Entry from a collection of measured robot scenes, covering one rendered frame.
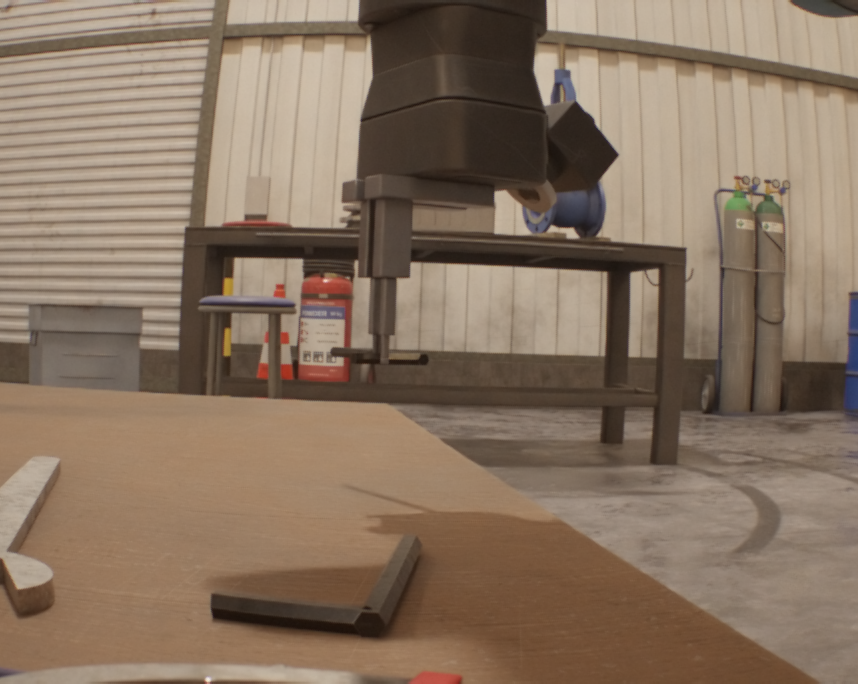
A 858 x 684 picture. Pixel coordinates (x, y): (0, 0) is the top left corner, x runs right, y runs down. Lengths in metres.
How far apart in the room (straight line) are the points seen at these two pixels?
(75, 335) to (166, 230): 2.49
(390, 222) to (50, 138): 7.86
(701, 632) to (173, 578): 0.13
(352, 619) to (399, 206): 0.21
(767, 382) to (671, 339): 3.01
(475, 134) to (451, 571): 0.16
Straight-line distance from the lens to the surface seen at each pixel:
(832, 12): 0.68
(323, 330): 7.00
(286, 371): 5.99
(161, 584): 0.27
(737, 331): 7.50
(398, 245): 0.41
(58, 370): 5.54
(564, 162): 0.45
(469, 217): 4.47
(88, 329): 5.56
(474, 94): 0.40
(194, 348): 4.44
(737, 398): 7.51
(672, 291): 4.63
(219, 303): 3.87
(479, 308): 7.80
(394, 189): 0.41
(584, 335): 7.85
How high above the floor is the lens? 0.53
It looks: 1 degrees down
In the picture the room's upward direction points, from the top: 2 degrees clockwise
